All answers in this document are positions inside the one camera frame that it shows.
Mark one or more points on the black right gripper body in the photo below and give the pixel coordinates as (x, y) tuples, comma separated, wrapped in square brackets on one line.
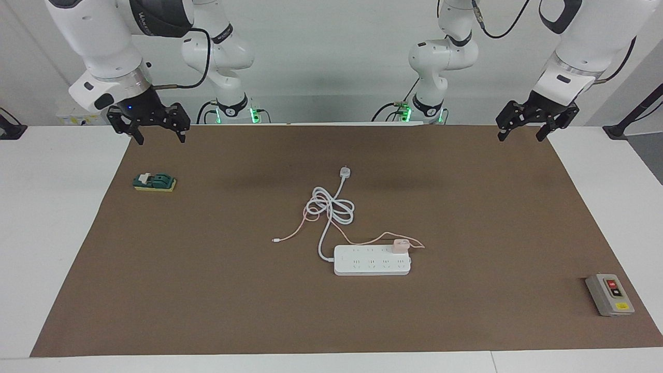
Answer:
[(140, 106)]

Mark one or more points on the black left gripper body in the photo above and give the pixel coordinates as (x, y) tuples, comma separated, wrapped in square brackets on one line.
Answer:
[(546, 106)]

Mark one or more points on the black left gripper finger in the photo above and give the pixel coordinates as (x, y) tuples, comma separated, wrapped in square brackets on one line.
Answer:
[(559, 118), (513, 116)]

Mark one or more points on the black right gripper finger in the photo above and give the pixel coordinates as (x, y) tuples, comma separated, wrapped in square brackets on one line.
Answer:
[(126, 124), (177, 120)]

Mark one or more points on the pink charger adapter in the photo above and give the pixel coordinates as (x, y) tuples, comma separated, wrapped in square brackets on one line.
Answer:
[(400, 246)]

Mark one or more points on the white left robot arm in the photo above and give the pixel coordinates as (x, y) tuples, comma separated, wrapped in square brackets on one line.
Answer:
[(590, 46)]

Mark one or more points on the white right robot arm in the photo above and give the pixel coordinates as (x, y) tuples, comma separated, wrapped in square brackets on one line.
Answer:
[(98, 46)]

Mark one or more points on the white power strip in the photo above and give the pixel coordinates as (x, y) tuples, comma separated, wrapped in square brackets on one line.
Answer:
[(370, 261)]

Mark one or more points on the white box with yellow labels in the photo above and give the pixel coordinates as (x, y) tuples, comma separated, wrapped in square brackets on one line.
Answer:
[(70, 119)]

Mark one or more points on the black stand pole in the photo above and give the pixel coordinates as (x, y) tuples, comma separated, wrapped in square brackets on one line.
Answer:
[(639, 109)]

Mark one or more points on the brown table mat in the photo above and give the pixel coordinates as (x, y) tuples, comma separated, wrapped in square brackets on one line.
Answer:
[(207, 300)]

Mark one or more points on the green knife switch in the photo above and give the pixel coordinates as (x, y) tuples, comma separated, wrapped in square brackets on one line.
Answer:
[(155, 182)]

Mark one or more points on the black clamp mount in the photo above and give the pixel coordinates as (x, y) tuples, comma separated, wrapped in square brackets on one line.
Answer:
[(10, 129)]

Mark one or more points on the grey on-off switch box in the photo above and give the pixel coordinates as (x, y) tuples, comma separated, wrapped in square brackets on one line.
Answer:
[(608, 295)]

